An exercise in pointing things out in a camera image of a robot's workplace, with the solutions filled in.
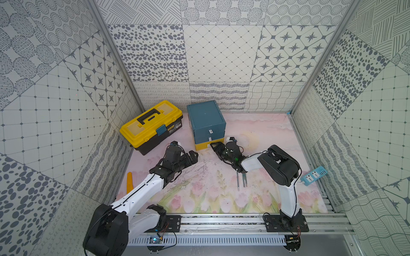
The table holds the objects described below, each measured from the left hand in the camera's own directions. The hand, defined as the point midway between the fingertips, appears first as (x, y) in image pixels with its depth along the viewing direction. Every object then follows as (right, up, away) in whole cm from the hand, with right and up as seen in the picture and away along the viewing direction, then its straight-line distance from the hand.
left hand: (192, 154), depth 84 cm
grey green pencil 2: (+30, -15, +4) cm, 34 cm away
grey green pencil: (+29, -14, +4) cm, 33 cm away
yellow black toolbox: (-22, +17, +8) cm, 29 cm away
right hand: (+11, +2, +13) cm, 17 cm away
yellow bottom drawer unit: (+4, +3, +13) cm, 14 cm away
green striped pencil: (+25, -16, +5) cm, 30 cm away
